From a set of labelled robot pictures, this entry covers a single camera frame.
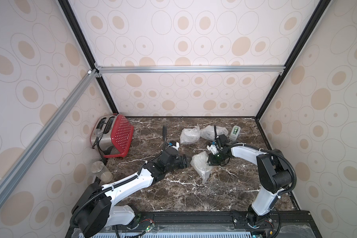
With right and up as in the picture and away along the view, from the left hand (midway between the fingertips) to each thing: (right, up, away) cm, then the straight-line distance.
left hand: (193, 159), depth 79 cm
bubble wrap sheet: (+4, -3, +9) cm, 10 cm away
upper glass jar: (-51, -10, +7) cm, 52 cm away
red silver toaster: (-47, +13, +9) cm, 50 cm away
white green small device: (+32, +14, +27) cm, 44 cm away
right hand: (+14, -5, +15) cm, 21 cm away
